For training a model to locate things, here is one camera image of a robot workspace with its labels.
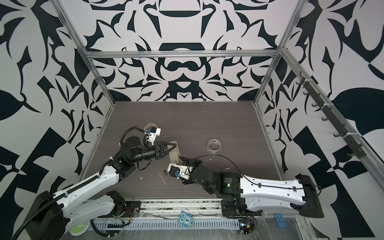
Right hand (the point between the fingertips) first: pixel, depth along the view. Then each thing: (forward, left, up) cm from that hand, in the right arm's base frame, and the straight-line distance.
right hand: (180, 159), depth 66 cm
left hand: (+6, +1, +1) cm, 6 cm away
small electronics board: (-23, -30, -25) cm, 45 cm away
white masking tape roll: (+34, +25, -22) cm, 48 cm away
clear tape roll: (+19, -19, -24) cm, 36 cm away
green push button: (-24, +45, -20) cm, 55 cm away
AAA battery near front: (+1, +10, -23) cm, 26 cm away
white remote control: (+2, +3, -1) cm, 4 cm away
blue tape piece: (-21, -45, -23) cm, 55 cm away
